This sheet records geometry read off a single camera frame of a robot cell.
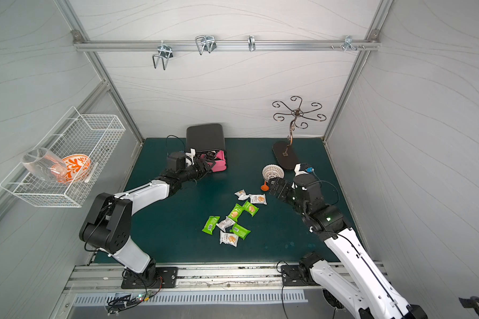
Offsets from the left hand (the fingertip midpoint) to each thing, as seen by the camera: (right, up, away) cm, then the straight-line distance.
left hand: (213, 165), depth 89 cm
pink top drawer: (+2, +5, +6) cm, 8 cm away
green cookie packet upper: (+17, -20, +2) cm, 26 cm away
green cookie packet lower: (+12, -28, -5) cm, 31 cm away
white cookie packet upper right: (+21, -16, +4) cm, 27 cm away
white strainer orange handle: (+28, -4, +15) cm, 32 cm away
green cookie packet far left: (0, -25, -5) cm, 26 cm away
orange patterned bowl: (-43, +1, -22) cm, 49 cm away
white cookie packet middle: (+6, -25, -3) cm, 26 cm away
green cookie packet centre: (+10, -22, 0) cm, 24 cm away
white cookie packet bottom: (+7, -31, -7) cm, 32 cm away
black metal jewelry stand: (+37, +5, +22) cm, 44 cm away
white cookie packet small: (+13, -14, +5) cm, 20 cm away
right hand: (+27, -6, -17) cm, 32 cm away
